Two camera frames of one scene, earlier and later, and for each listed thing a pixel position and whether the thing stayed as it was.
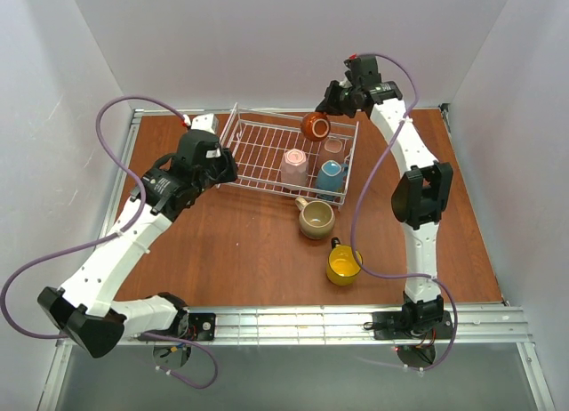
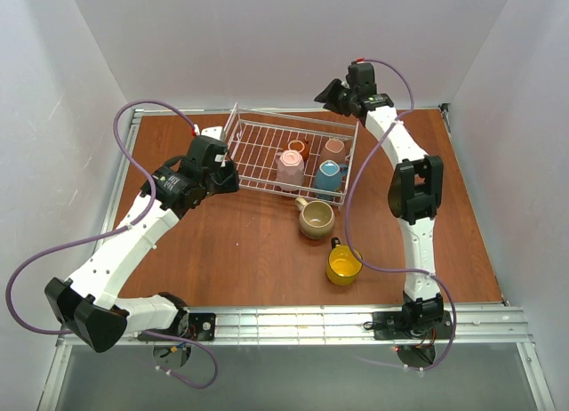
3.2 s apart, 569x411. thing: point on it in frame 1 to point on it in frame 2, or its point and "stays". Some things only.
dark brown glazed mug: [316, 125] to [300, 146]
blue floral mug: [330, 178] stays
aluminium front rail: [352, 325] stays
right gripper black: [332, 100] stays
